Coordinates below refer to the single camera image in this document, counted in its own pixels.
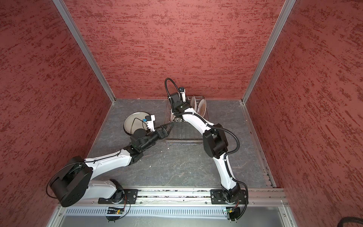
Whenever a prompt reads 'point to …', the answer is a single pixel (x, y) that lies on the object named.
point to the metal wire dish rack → (181, 133)
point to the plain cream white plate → (134, 121)
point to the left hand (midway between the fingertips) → (170, 127)
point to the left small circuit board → (111, 211)
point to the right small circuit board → (229, 210)
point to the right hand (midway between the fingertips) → (185, 102)
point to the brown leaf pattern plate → (201, 107)
